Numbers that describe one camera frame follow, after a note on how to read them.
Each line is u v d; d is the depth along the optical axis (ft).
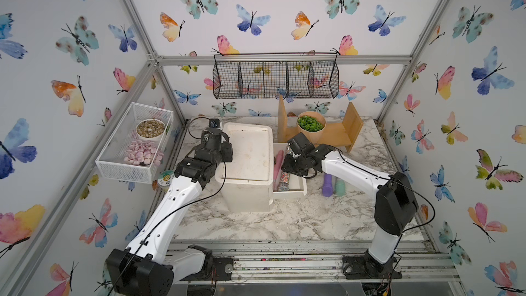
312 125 3.03
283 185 2.68
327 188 2.98
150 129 2.38
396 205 1.53
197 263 2.05
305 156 2.12
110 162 1.91
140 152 2.07
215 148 1.88
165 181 1.63
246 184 2.24
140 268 1.19
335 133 3.26
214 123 2.12
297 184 2.75
